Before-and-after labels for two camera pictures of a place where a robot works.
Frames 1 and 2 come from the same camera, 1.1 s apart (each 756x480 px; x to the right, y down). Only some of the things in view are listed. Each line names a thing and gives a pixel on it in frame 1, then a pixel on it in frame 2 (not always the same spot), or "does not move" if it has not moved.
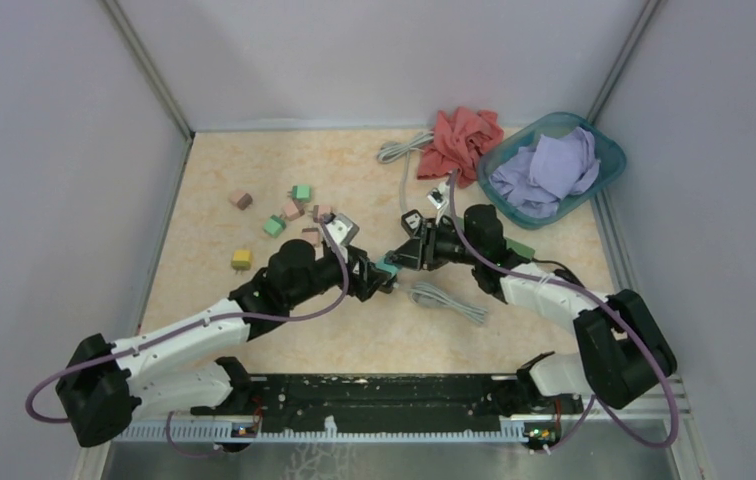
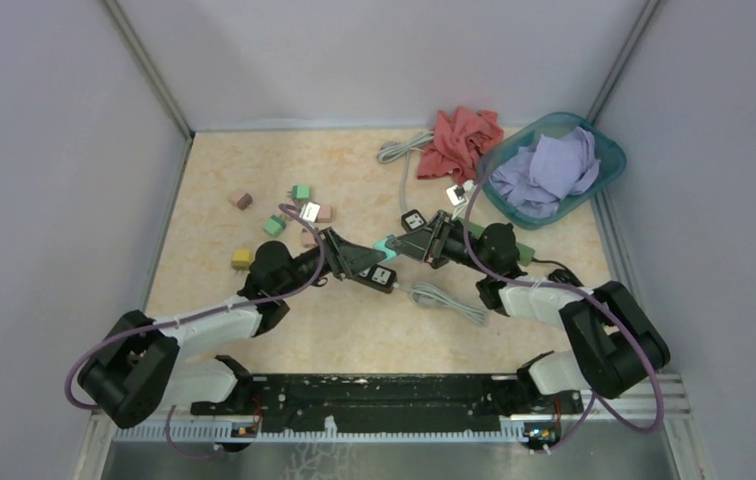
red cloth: x=459 y=143 does not move
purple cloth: x=533 y=179 does not move
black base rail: x=401 y=403 does not move
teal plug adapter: x=385 y=266 → x=381 y=246
